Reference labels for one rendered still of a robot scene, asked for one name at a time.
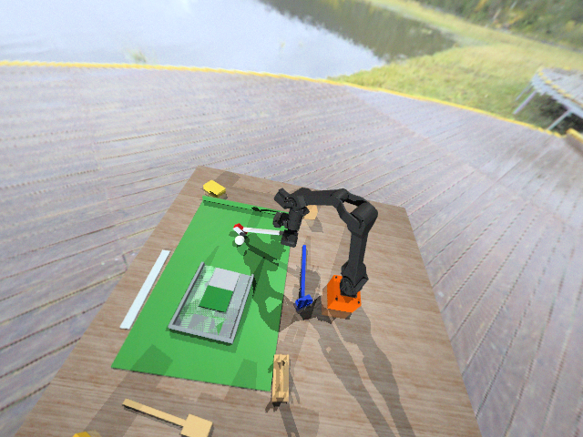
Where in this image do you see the white flat bar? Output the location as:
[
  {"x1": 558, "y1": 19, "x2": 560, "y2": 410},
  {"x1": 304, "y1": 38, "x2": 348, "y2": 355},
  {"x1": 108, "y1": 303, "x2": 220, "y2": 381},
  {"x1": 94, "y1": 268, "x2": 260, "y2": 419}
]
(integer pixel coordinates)
[{"x1": 120, "y1": 250, "x2": 170, "y2": 329}]

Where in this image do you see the green putting mat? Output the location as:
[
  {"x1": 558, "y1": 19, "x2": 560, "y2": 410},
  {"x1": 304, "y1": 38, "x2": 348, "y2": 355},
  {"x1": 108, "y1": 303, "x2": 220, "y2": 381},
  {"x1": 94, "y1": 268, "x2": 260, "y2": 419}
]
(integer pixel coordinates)
[{"x1": 111, "y1": 200, "x2": 290, "y2": 391}]

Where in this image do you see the blue putter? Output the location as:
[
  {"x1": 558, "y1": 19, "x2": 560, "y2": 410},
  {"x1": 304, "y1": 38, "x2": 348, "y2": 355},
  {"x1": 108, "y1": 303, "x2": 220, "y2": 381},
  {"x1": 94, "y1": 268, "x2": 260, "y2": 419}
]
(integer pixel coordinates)
[{"x1": 295, "y1": 245, "x2": 313, "y2": 309}]

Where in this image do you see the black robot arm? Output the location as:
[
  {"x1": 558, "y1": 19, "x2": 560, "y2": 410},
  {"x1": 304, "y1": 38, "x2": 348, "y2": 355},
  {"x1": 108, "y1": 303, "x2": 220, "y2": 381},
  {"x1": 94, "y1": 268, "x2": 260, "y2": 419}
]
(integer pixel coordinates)
[{"x1": 272, "y1": 188, "x2": 378, "y2": 298}]

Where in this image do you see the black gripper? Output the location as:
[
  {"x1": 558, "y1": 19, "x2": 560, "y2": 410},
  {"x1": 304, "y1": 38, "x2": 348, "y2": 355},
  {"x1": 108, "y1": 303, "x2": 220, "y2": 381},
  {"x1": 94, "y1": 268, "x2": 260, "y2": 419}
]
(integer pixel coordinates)
[{"x1": 281, "y1": 215, "x2": 302, "y2": 248}]

